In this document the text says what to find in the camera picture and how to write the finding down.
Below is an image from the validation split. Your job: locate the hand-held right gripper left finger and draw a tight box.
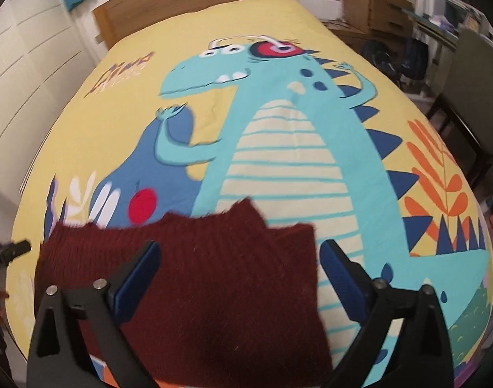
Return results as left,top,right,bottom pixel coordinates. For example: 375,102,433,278
27,240,162,388

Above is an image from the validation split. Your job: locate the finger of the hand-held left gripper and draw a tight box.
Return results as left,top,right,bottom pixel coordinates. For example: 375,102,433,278
0,240,32,269

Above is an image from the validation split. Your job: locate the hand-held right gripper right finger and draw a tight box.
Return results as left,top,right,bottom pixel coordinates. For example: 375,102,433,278
320,239,459,388

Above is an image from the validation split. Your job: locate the dark red knit sweater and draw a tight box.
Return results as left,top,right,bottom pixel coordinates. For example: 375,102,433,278
36,197,334,388

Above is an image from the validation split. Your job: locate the yellow dinosaur printed blanket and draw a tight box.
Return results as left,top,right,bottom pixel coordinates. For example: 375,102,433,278
10,0,493,388

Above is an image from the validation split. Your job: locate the white wardrobe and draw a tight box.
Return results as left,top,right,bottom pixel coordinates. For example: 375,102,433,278
0,0,110,195

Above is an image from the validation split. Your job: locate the dark backpack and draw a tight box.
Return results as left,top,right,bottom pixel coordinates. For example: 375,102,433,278
362,42,403,85

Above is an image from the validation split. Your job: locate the dark wooden chair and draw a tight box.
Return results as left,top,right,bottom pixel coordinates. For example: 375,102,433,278
428,28,493,189

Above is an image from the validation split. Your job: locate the black tote bag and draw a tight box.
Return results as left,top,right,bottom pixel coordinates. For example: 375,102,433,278
402,38,429,81

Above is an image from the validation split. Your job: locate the cluttered desk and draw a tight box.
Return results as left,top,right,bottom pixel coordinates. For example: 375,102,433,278
408,6,463,49

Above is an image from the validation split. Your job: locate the wooden drawer cabinet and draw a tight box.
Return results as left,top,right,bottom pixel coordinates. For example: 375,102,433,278
342,0,414,35

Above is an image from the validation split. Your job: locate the wooden bed headboard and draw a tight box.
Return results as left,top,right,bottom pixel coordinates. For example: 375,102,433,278
92,0,296,49

